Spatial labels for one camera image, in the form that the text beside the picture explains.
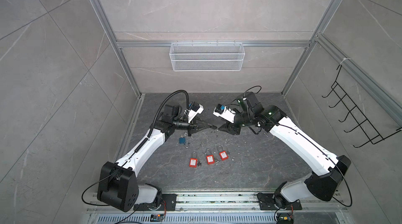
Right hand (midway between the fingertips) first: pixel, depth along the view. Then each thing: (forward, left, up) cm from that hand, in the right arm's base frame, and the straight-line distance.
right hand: (221, 121), depth 73 cm
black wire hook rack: (-11, -57, +6) cm, 59 cm away
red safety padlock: (-6, -2, -25) cm, 26 cm away
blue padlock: (+4, +22, -26) cm, 34 cm away
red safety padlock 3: (-9, +15, -25) cm, 30 cm away
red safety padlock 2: (-8, +6, -24) cm, 26 cm away
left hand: (-1, +7, -1) cm, 7 cm away
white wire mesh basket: (+49, +5, +4) cm, 49 cm away
